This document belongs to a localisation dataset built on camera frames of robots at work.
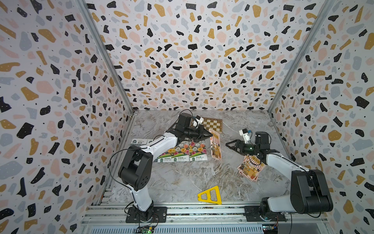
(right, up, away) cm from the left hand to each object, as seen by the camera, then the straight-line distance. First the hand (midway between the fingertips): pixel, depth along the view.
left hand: (215, 135), depth 80 cm
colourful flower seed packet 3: (-9, -12, +18) cm, 24 cm away
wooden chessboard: (+3, +6, +30) cm, 31 cm away
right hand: (+10, -7, +6) cm, 14 cm away
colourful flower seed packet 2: (-20, -13, +18) cm, 30 cm away
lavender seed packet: (-51, -6, +23) cm, 56 cm away
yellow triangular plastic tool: (-3, -34, -2) cm, 35 cm away
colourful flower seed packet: (-30, -15, +15) cm, 37 cm away
